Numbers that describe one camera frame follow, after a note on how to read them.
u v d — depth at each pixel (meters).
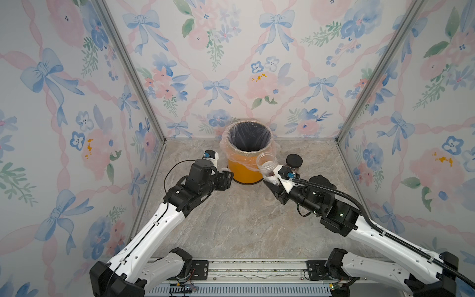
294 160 0.97
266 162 0.61
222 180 0.64
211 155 0.64
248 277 0.73
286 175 0.52
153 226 0.44
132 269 0.39
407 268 0.42
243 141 1.00
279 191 0.58
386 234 0.44
